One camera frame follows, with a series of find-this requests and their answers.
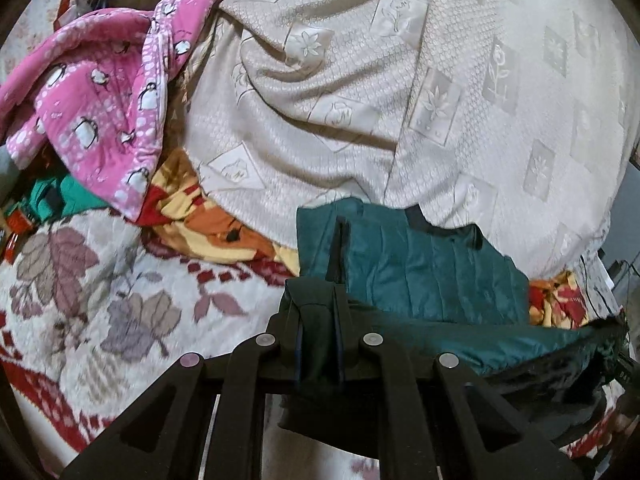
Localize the green cloth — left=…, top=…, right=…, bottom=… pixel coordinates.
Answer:
left=27, top=174, right=112, bottom=224

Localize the pink penguin print blanket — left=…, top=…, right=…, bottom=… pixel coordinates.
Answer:
left=0, top=0, right=229, bottom=222

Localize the red yellow patterned blanket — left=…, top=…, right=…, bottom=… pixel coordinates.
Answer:
left=134, top=147, right=588, bottom=332

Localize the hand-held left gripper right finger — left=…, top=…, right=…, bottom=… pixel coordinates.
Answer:
left=329, top=284, right=586, bottom=480

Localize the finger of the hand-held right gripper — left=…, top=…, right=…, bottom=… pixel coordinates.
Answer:
left=614, top=347, right=640, bottom=398

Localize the dark green puffer jacket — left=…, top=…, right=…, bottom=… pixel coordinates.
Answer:
left=277, top=197, right=628, bottom=441

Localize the grey cloth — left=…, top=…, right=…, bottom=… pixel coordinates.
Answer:
left=0, top=144, right=17, bottom=197

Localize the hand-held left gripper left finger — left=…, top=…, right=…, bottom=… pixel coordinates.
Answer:
left=60, top=280, right=321, bottom=480

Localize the black cable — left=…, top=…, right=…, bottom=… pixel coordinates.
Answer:
left=579, top=254, right=640, bottom=322

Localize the beige embossed bedspread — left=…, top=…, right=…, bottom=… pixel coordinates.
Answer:
left=165, top=0, right=640, bottom=281

